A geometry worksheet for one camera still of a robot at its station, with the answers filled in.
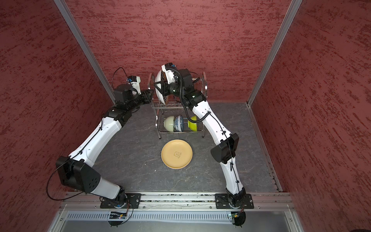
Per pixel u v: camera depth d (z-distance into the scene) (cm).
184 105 57
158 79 72
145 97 67
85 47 86
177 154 90
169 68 63
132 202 74
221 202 74
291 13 73
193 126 94
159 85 69
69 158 43
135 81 67
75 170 41
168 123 90
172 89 64
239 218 70
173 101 69
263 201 76
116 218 72
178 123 90
